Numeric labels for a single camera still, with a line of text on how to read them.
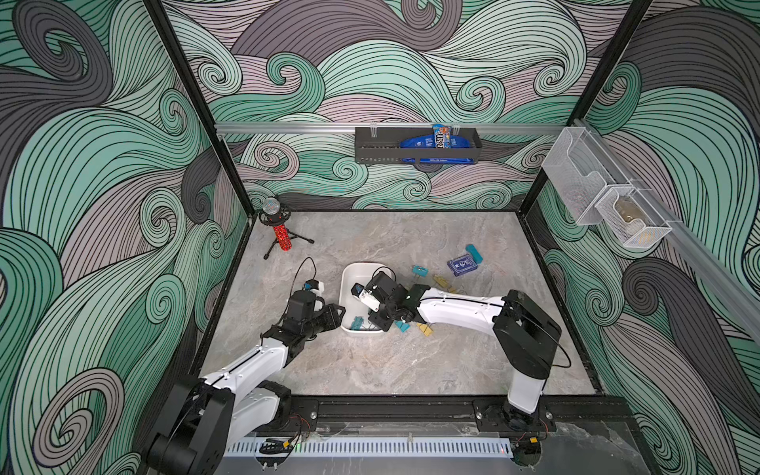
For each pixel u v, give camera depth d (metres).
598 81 0.83
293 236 1.08
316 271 1.01
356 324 0.88
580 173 0.78
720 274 0.53
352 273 0.95
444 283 0.98
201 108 0.88
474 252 1.07
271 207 0.85
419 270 0.98
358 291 0.78
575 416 0.74
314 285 0.79
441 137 0.90
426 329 0.88
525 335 0.46
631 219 0.64
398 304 0.67
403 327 0.88
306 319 0.70
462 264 1.03
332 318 0.76
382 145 0.96
